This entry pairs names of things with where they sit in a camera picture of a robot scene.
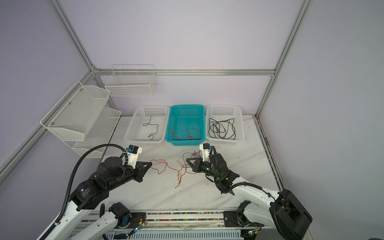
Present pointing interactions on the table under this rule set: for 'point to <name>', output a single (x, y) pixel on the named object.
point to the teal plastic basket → (186, 125)
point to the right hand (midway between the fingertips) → (185, 161)
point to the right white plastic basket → (222, 112)
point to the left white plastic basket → (148, 125)
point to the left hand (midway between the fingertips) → (150, 165)
